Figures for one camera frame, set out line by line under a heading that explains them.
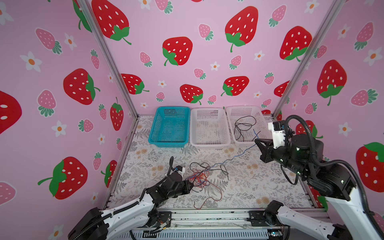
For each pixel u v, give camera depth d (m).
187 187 0.72
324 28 0.75
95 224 0.42
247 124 1.13
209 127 1.13
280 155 0.49
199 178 0.86
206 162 0.91
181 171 0.78
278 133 0.48
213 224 0.73
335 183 0.35
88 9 0.68
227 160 0.96
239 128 1.10
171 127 1.14
